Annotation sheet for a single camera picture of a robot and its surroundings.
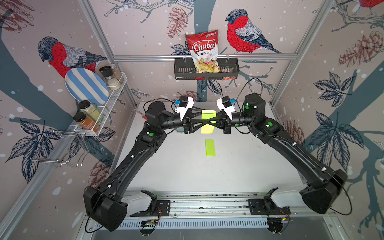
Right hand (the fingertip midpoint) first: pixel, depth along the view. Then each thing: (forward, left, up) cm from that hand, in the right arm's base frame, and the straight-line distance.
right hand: (205, 120), depth 61 cm
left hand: (0, -1, +3) cm, 3 cm away
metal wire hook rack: (-13, +56, -3) cm, 57 cm away
